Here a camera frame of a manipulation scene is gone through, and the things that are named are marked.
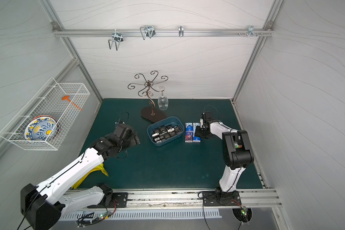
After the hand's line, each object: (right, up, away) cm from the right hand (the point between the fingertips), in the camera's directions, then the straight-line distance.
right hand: (199, 133), depth 98 cm
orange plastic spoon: (-77, +22, -20) cm, 83 cm away
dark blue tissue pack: (-8, -2, -3) cm, 8 cm away
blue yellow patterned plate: (-75, +7, -36) cm, 84 cm away
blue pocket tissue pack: (-2, -4, -3) cm, 6 cm away
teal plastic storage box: (-24, +2, +1) cm, 24 cm away
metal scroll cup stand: (-36, +13, +10) cm, 39 cm away
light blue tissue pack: (-3, +4, +3) cm, 6 cm away
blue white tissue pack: (-7, +4, +3) cm, 8 cm away
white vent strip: (-55, -37, -28) cm, 72 cm away
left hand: (-40, -1, -19) cm, 44 cm away
